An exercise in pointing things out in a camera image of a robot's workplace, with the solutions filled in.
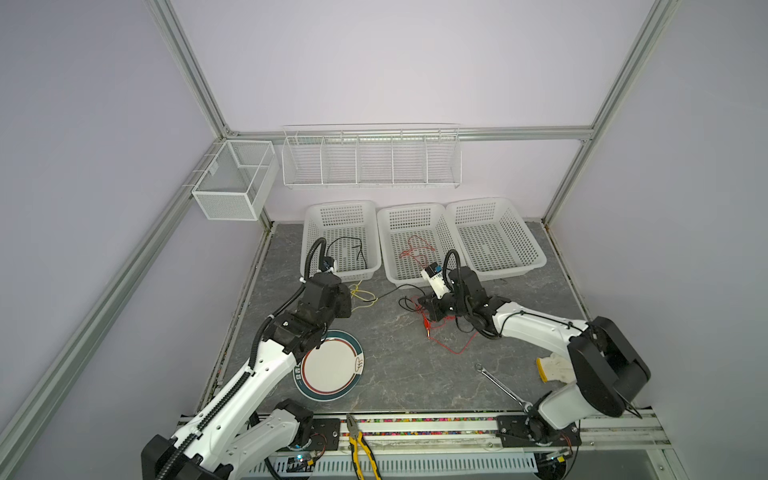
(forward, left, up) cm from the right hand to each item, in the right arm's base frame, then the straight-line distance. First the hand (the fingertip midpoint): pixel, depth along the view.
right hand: (420, 301), depth 87 cm
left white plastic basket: (+37, +26, -10) cm, 47 cm away
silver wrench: (-25, -26, -11) cm, 38 cm away
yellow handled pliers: (-33, +17, -8) cm, 38 cm away
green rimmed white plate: (-17, +25, -10) cm, 32 cm away
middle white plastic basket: (+34, +1, -9) cm, 35 cm away
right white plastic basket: (+33, -31, -10) cm, 46 cm away
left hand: (-4, +22, +10) cm, 24 cm away
